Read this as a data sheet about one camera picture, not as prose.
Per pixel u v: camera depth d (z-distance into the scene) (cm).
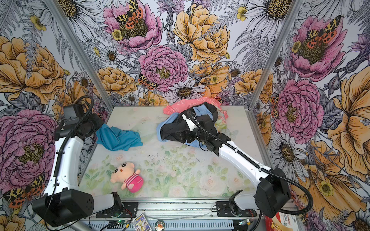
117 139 89
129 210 73
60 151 44
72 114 54
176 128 94
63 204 39
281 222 68
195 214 74
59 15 73
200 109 102
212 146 57
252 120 118
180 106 115
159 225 70
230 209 67
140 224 69
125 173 78
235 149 50
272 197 41
